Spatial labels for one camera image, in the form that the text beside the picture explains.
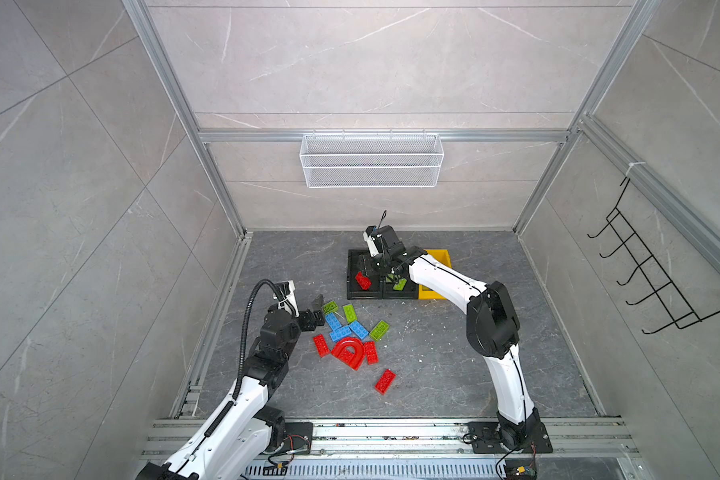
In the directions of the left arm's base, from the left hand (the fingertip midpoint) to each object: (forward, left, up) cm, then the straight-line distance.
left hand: (305, 292), depth 81 cm
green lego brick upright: (+2, -12, -17) cm, 21 cm away
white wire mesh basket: (+45, -19, +12) cm, 50 cm away
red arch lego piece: (-11, -9, -16) cm, 22 cm away
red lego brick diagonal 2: (-20, -22, -17) cm, 34 cm away
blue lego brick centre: (-4, -15, -16) cm, 22 cm away
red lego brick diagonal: (+13, -17, -15) cm, 26 cm away
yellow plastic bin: (+20, -45, -11) cm, 51 cm away
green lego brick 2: (-4, -21, -17) cm, 27 cm away
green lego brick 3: (+12, -29, -16) cm, 36 cm away
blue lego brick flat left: (-5, -9, -16) cm, 19 cm away
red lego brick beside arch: (-12, -18, -16) cm, 27 cm away
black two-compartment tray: (+9, -23, -11) cm, 27 cm away
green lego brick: (+4, -5, -16) cm, 17 cm away
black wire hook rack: (-18, -80, +17) cm, 83 cm away
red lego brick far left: (-9, -3, -17) cm, 19 cm away
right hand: (+15, -17, -6) cm, 24 cm away
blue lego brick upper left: (-1, -6, -16) cm, 18 cm away
